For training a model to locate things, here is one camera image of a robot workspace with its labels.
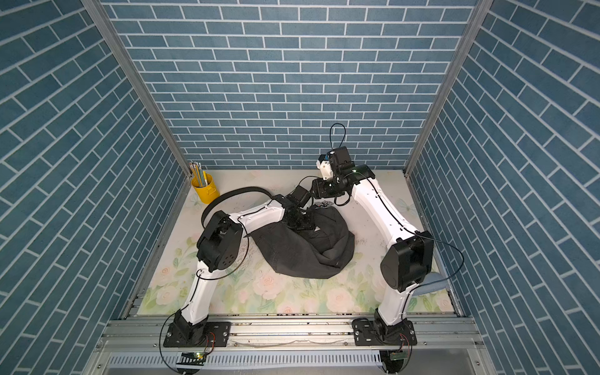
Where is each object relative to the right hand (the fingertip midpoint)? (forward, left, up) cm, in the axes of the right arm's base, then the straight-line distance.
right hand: (318, 190), depth 84 cm
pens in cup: (+12, +53, -10) cm, 56 cm away
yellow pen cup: (+7, +50, -15) cm, 53 cm away
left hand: (-4, 0, -20) cm, 21 cm away
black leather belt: (+14, +40, -20) cm, 47 cm away
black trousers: (-17, 0, -15) cm, 23 cm away
